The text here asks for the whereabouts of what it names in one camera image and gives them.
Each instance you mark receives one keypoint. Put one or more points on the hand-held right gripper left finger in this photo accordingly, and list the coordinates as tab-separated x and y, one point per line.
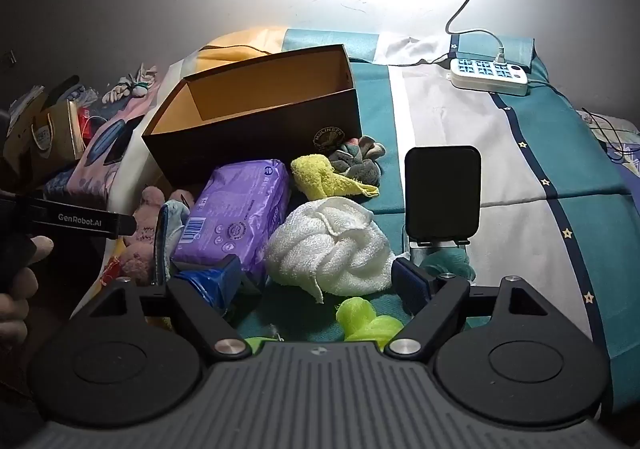
231	279

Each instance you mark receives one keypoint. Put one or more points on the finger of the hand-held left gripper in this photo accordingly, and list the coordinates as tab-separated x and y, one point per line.
126	224

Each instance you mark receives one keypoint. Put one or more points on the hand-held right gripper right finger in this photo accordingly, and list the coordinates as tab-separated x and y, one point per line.
410	286

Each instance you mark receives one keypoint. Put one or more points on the pink plush toy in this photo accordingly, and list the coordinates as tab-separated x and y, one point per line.
145	229

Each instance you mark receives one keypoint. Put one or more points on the light blue cloth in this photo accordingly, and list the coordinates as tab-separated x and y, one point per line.
177	224

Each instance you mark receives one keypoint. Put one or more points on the green knit beanie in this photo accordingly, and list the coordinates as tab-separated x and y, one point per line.
360	319

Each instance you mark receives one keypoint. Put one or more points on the purple plastic packet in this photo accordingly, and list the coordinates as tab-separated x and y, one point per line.
235	214

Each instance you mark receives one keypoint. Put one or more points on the white towel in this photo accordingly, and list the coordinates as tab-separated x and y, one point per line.
325	249

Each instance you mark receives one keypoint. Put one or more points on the brown cardboard box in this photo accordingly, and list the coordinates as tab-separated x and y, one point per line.
250	144

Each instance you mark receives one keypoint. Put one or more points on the person's left hand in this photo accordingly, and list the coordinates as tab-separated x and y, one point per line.
15	279

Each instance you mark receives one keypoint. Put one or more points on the blue patterned cloth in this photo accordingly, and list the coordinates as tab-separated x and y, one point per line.
65	184

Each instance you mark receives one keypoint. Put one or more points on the metal phone stand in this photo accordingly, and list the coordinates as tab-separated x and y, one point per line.
435	246

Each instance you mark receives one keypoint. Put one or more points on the teal cloth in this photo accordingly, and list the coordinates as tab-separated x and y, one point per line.
452	259

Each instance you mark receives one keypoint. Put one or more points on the black smartphone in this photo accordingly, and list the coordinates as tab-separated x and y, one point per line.
122	141

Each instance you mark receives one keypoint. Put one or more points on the red packet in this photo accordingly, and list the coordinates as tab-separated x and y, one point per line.
85	121

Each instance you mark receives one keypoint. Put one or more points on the black phone on stand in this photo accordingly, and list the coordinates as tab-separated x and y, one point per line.
442	189

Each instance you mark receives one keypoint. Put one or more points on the small white sock doll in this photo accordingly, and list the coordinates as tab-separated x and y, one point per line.
117	90

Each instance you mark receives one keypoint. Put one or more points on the yellow plush toy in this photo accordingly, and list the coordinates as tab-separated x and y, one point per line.
320	174

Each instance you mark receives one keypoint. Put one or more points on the white cloth bundle green tie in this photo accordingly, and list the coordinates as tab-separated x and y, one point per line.
141	78

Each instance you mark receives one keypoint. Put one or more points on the white power strip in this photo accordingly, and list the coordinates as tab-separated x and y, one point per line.
480	74

